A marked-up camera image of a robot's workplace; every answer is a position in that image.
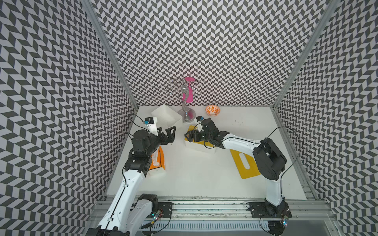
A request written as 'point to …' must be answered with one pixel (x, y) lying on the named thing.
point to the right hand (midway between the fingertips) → (191, 135)
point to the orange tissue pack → (157, 159)
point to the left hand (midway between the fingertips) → (168, 128)
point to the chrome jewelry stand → (182, 87)
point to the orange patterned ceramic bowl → (212, 110)
